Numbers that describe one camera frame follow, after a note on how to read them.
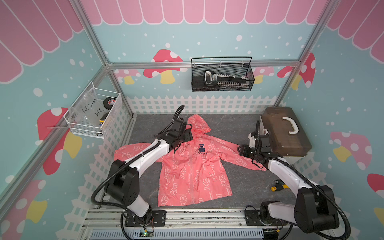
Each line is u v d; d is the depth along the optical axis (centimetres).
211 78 89
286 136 87
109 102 80
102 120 65
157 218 74
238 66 93
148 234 71
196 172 89
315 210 41
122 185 44
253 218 73
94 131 63
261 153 66
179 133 67
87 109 67
